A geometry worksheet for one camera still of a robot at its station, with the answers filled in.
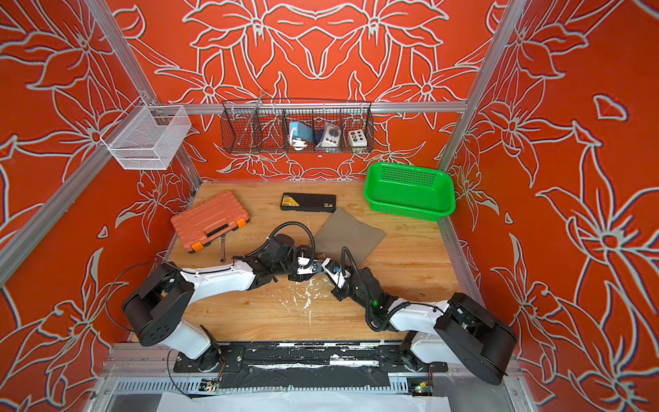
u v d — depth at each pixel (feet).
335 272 2.25
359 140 3.08
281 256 2.25
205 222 3.22
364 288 2.21
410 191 3.83
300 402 2.20
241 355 2.42
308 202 3.62
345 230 3.30
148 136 3.02
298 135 2.76
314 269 2.35
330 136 2.97
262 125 3.27
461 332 1.40
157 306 1.46
